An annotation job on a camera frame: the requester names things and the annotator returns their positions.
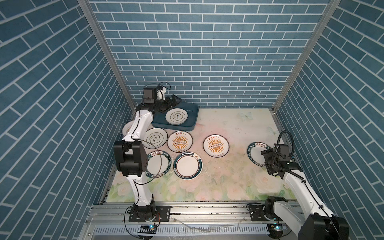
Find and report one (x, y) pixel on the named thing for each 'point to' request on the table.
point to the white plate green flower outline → (155, 138)
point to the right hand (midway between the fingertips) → (263, 154)
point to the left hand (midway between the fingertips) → (177, 102)
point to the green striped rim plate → (188, 166)
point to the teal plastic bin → (159, 121)
